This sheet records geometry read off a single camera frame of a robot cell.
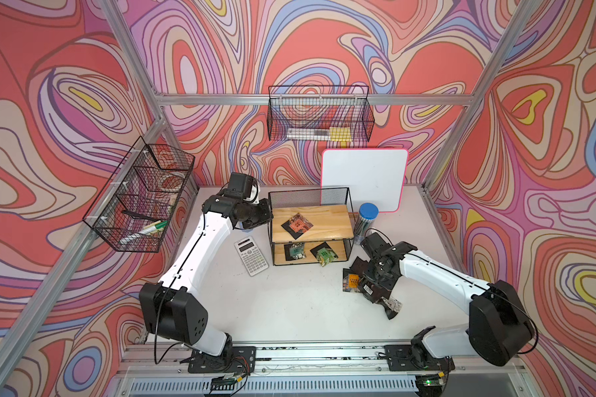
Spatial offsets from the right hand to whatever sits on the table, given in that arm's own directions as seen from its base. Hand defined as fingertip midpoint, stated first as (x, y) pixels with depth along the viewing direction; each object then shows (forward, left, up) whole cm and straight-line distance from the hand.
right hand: (373, 285), depth 84 cm
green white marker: (+8, +70, +25) cm, 75 cm away
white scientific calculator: (+14, +44, -2) cm, 46 cm away
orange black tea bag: (+3, +7, -3) cm, 8 cm away
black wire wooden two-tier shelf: (+24, +14, +13) cm, 30 cm away
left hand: (+17, +33, +20) cm, 42 cm away
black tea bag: (+17, +26, +14) cm, 34 cm away
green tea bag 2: (+16, +27, -1) cm, 31 cm away
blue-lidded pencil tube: (+21, 0, +14) cm, 25 cm away
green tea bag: (+14, +16, -2) cm, 21 cm away
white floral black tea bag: (-6, -5, -3) cm, 9 cm away
